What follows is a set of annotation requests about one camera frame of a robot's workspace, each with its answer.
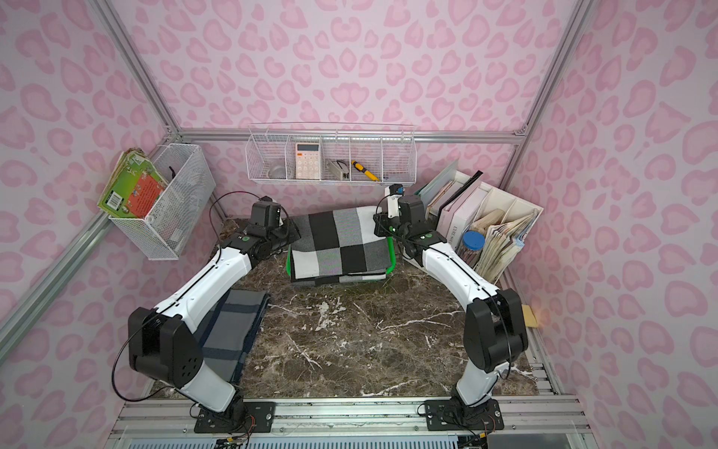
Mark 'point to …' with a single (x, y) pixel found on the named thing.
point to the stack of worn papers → (503, 243)
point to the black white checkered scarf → (338, 245)
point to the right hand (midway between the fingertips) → (373, 213)
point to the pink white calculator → (308, 161)
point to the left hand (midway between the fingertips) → (293, 221)
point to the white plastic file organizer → (483, 223)
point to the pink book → (447, 212)
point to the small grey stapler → (337, 168)
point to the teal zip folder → (428, 193)
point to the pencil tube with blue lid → (470, 250)
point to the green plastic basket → (391, 269)
